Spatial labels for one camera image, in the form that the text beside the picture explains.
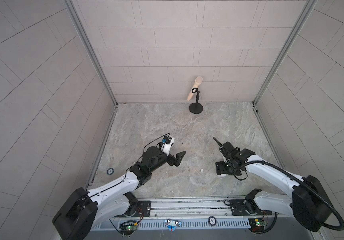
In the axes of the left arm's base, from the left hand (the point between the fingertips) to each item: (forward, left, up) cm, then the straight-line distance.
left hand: (182, 148), depth 76 cm
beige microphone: (+41, -10, +11) cm, 44 cm away
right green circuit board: (-31, -34, -14) cm, 48 cm away
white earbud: (-7, -11, -14) cm, 19 cm away
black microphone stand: (+41, -11, -15) cm, 45 cm away
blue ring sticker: (-8, +40, -14) cm, 44 cm away
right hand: (-8, -21, -14) cm, 27 cm away
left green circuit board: (-33, +24, -11) cm, 42 cm away
